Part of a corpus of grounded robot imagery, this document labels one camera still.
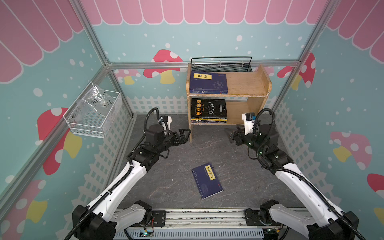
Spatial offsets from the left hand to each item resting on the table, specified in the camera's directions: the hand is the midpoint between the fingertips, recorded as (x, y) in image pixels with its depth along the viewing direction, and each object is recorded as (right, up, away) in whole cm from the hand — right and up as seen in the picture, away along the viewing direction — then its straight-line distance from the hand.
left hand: (184, 134), depth 74 cm
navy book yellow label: (+12, -27, +11) cm, 31 cm away
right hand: (+22, +4, -3) cm, 23 cm away
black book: (+13, +15, +13) cm, 24 cm away
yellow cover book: (+13, +8, +10) cm, 18 cm away
